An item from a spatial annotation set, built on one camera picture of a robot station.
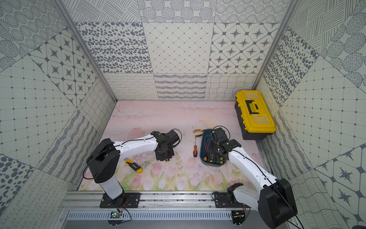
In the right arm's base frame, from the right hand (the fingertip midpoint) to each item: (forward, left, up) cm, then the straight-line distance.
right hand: (212, 150), depth 84 cm
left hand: (-2, +24, -4) cm, 25 cm away
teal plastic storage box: (-3, +3, -6) cm, 7 cm away
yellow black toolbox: (+17, -28, +8) cm, 34 cm away
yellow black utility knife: (-9, +46, -6) cm, 47 cm away
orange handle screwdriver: (+2, +10, -7) cm, 12 cm away
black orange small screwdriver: (-3, 0, -4) cm, 5 cm away
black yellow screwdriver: (-5, +27, -4) cm, 28 cm away
